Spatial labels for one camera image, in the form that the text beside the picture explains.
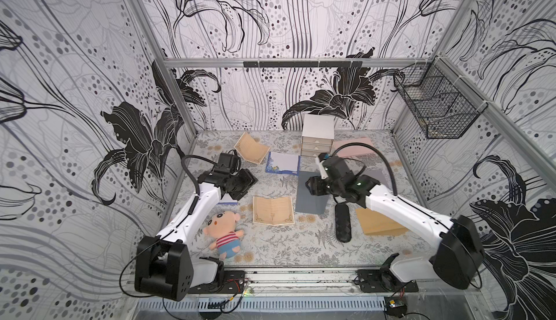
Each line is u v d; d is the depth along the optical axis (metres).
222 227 0.78
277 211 0.88
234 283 0.72
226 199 0.74
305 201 0.93
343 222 0.84
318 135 0.98
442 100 0.88
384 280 0.65
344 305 0.69
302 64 0.91
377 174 1.03
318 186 0.72
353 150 0.72
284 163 1.05
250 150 1.09
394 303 0.70
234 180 0.69
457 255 0.39
